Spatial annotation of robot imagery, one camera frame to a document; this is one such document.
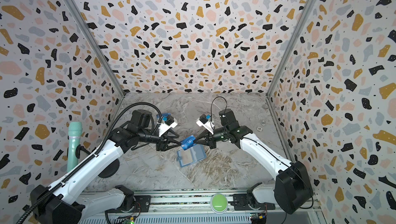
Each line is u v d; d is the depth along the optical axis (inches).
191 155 35.4
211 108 45.1
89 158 17.6
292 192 16.1
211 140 25.5
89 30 33.7
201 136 27.0
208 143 26.6
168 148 25.5
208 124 25.5
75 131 24.2
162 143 24.0
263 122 40.6
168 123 23.8
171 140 26.0
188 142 28.1
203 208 28.8
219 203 29.7
